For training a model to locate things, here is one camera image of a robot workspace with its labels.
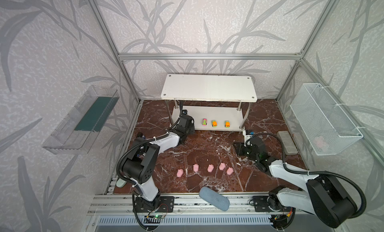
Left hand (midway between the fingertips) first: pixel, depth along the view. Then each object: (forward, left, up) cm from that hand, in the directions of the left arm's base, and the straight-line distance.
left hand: (191, 120), depth 96 cm
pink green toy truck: (-1, -9, -1) cm, 9 cm away
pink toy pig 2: (-28, -3, -7) cm, 29 cm away
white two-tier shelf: (+25, -19, -10) cm, 33 cm away
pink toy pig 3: (-28, -12, -8) cm, 32 cm away
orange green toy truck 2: (-3, -23, -1) cm, 23 cm away
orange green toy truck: (-2, -15, -1) cm, 15 cm away
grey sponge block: (-16, -61, -6) cm, 63 cm away
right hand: (-13, -27, -1) cm, 30 cm away
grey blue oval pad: (-44, -15, -5) cm, 47 cm away
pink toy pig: (-31, +5, -8) cm, 33 cm away
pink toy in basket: (-22, -65, +13) cm, 70 cm away
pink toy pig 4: (-27, -19, -7) cm, 34 cm away
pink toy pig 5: (-30, -23, -7) cm, 38 cm away
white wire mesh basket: (-22, -60, +25) cm, 69 cm away
